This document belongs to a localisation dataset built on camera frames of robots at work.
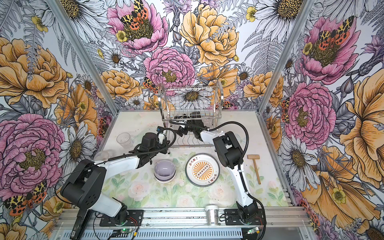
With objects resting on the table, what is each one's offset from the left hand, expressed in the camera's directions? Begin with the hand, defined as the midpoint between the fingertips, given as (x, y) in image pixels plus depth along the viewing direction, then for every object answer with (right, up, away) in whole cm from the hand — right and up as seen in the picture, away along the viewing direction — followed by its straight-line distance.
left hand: (168, 145), depth 92 cm
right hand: (+5, +12, +9) cm, 15 cm away
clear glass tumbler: (-30, +3, +9) cm, 32 cm away
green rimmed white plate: (+21, -19, -10) cm, 30 cm away
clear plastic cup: (-41, -7, +3) cm, 42 cm away
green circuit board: (-15, -37, -21) cm, 45 cm away
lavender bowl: (-1, -14, -3) cm, 15 cm away
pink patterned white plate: (+21, -14, -3) cm, 26 cm away
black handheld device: (-36, -34, -21) cm, 54 cm away
